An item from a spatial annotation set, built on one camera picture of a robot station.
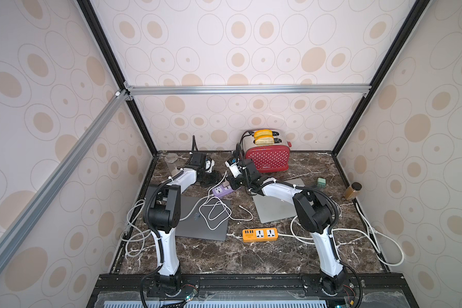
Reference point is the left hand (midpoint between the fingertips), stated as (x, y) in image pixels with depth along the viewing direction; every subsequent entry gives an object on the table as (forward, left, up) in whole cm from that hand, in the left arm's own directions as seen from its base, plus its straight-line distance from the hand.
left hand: (224, 179), depth 98 cm
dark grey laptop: (-19, +9, -5) cm, 22 cm away
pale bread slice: (+16, -21, +11) cm, 29 cm away
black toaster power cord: (+23, -8, +3) cm, 24 cm away
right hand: (-2, 0, +1) cm, 2 cm away
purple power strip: (-4, +2, -6) cm, 7 cm away
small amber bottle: (-7, -63, +1) cm, 63 cm away
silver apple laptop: (-13, -24, -8) cm, 29 cm away
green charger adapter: (+2, -52, -6) cm, 52 cm away
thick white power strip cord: (-23, -69, -8) cm, 73 cm away
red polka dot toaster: (+10, -24, +5) cm, 26 cm away
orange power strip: (-27, -17, -4) cm, 32 cm away
